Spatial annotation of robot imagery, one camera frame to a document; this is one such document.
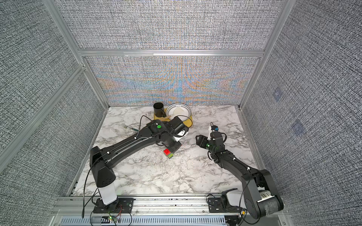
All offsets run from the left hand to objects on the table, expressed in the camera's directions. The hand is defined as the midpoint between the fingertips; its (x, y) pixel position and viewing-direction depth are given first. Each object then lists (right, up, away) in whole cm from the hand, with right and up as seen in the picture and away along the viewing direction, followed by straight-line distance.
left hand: (178, 146), depth 76 cm
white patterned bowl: (+2, +22, +41) cm, 46 cm away
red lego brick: (-7, -4, +7) cm, 10 cm away
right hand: (+13, +5, +12) cm, 19 cm away
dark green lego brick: (-5, -9, +14) cm, 17 cm away
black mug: (-15, +21, +34) cm, 43 cm away
